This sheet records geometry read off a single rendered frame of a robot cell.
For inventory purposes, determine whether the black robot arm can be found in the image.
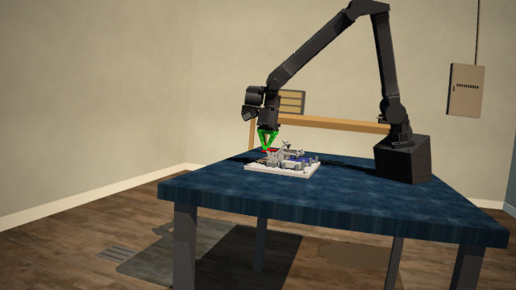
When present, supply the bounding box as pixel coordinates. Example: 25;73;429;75
241;0;416;149

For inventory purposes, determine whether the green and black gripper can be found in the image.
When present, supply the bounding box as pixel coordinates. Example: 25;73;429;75
256;108;281;150

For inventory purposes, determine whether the white fixture plate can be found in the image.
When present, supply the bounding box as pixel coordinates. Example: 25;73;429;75
243;156;322;179

